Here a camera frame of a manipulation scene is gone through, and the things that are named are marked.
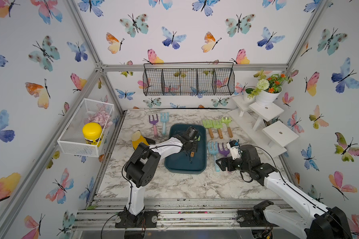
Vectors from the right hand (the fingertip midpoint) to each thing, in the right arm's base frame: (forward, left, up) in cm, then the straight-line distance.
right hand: (224, 158), depth 82 cm
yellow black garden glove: (+18, +55, -10) cm, 59 cm away
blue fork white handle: (+39, +40, -13) cm, 57 cm away
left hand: (+13, +16, -7) cm, 21 cm away
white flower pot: (+32, -25, +16) cm, 44 cm away
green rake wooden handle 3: (+7, +17, -9) cm, 20 cm away
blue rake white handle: (+11, +3, -12) cm, 17 cm away
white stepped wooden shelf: (+29, -29, -2) cm, 41 cm away
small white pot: (+48, -20, +10) cm, 52 cm away
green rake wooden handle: (+35, +5, -13) cm, 38 cm away
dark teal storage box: (0, +25, -7) cm, 26 cm away
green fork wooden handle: (+35, -2, -13) cm, 38 cm away
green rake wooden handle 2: (+38, -8, -11) cm, 41 cm away
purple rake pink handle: (+35, +47, -12) cm, 60 cm away
